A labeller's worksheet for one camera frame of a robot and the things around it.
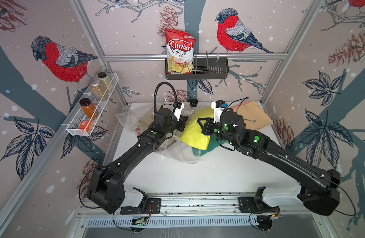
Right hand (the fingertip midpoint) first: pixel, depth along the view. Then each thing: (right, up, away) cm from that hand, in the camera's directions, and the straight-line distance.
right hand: (197, 120), depth 64 cm
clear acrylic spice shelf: (-56, -2, +2) cm, 56 cm away
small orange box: (-51, -2, +2) cm, 51 cm away
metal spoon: (+44, -2, +46) cm, 64 cm away
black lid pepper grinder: (+1, +11, +43) cm, 44 cm away
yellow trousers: (-2, -6, 0) cm, 6 cm away
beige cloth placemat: (+48, 0, +47) cm, 67 cm away
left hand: (-3, +2, +15) cm, 15 cm away
